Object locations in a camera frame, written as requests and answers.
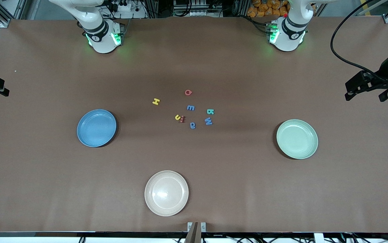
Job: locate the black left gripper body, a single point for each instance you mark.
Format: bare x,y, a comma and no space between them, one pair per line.
384,78

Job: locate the teal foam letter g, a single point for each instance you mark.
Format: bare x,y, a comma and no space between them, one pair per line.
212,110

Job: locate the blue foam letter W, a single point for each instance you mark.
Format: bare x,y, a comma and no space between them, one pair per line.
208,120

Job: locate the blue foam letter a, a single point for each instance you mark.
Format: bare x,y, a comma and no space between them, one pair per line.
194,125

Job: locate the blue foam letter m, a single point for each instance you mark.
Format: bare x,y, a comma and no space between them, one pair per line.
190,108

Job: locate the red foam letter Q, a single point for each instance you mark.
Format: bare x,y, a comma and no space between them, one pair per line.
185,92

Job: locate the red foam letter w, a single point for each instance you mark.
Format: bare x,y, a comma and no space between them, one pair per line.
182,119

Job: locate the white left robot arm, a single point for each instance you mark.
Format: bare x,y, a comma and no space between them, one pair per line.
286,40

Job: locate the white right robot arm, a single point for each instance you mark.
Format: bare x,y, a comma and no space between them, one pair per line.
104,40

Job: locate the pale green round plate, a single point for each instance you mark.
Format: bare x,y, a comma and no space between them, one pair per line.
296,139

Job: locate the brown table mat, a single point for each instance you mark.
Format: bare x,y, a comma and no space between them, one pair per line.
45,168

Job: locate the blue round plate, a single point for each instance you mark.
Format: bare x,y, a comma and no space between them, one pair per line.
96,128

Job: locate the pile of orange packets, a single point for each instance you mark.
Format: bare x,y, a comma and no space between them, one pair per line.
264,8

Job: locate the white power strip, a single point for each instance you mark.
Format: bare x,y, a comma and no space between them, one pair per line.
124,6

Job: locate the yellow foam letter H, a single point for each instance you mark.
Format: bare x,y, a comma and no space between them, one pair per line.
156,101

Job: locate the beige round plate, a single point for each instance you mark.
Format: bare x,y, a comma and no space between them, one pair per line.
166,193

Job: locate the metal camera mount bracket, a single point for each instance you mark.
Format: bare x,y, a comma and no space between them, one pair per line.
194,236

